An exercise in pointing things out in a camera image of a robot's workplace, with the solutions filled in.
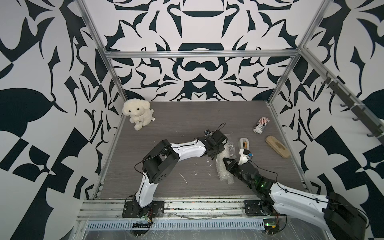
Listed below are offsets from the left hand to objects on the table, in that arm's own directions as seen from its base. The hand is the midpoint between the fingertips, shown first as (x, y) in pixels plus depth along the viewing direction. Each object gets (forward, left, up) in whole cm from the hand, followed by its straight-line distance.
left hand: (223, 146), depth 90 cm
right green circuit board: (-39, -17, -6) cm, 43 cm away
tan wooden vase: (-2, -36, -2) cm, 36 cm away
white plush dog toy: (+20, +50, +10) cm, 55 cm away
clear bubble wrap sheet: (-3, -4, -1) cm, 5 cm away
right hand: (-9, +3, +3) cm, 10 cm away
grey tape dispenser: (+2, -13, -1) cm, 13 cm away
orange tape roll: (0, -14, -1) cm, 14 cm away
